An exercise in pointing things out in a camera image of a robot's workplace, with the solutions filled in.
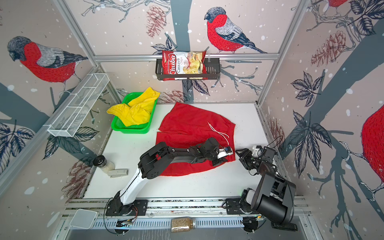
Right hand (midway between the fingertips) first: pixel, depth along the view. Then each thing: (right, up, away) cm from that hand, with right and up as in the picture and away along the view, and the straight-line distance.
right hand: (237, 156), depth 88 cm
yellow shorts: (-67, +27, +17) cm, 74 cm away
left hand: (-6, -2, +1) cm, 6 cm away
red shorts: (-33, +17, +19) cm, 42 cm away
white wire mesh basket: (-87, +21, -17) cm, 91 cm away
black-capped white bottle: (-75, -1, -10) cm, 75 cm away
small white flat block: (-69, -8, -6) cm, 70 cm away
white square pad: (-79, -25, -18) cm, 85 cm away
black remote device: (0, -6, -48) cm, 48 cm away
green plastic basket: (-80, +19, +16) cm, 84 cm away
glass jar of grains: (-31, -25, -22) cm, 46 cm away
